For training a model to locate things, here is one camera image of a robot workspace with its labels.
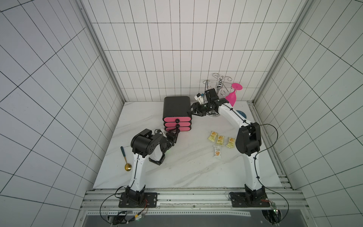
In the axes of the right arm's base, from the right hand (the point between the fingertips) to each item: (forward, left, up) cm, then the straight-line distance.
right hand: (184, 113), depth 91 cm
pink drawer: (-5, +4, -6) cm, 9 cm away
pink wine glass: (+14, -33, +3) cm, 36 cm away
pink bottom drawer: (-6, +11, -11) cm, 17 cm away
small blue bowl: (+12, -44, -13) cm, 48 cm away
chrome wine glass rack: (+16, -24, +10) cm, 31 cm away
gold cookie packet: (-7, -21, -16) cm, 27 cm away
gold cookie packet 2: (-19, -23, -15) cm, 33 cm away
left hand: (-6, +4, -14) cm, 15 cm away
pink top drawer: (-5, +4, -1) cm, 6 cm away
